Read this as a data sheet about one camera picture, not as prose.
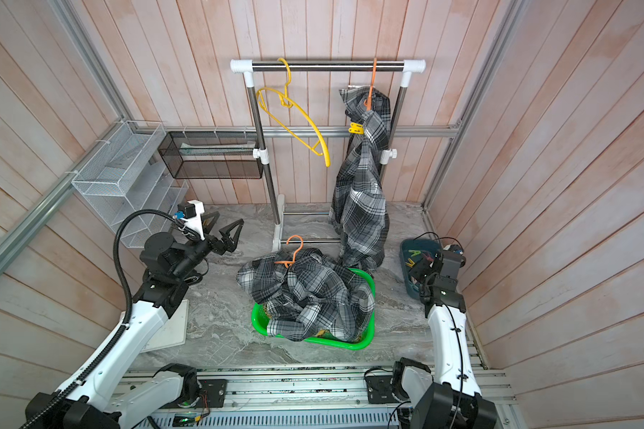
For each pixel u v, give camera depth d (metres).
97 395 0.40
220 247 0.63
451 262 0.60
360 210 0.70
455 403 0.39
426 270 0.72
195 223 0.60
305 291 0.73
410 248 1.04
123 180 0.70
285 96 0.69
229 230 0.63
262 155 0.81
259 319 0.80
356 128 0.61
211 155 1.05
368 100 0.67
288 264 0.81
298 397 0.73
